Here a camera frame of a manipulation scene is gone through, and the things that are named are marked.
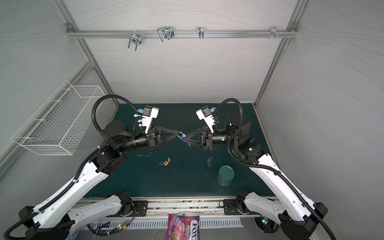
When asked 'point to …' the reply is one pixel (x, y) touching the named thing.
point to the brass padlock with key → (166, 163)
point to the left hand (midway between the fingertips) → (180, 134)
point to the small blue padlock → (209, 160)
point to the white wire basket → (57, 127)
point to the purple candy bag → (183, 227)
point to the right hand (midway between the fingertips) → (186, 135)
